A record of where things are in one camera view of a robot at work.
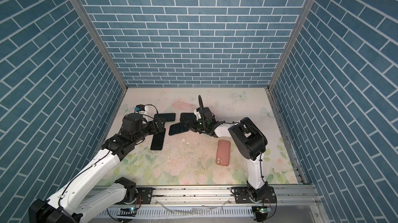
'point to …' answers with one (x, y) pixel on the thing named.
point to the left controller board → (128, 211)
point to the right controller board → (261, 212)
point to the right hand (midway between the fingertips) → (183, 124)
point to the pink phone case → (223, 152)
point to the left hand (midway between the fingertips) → (159, 120)
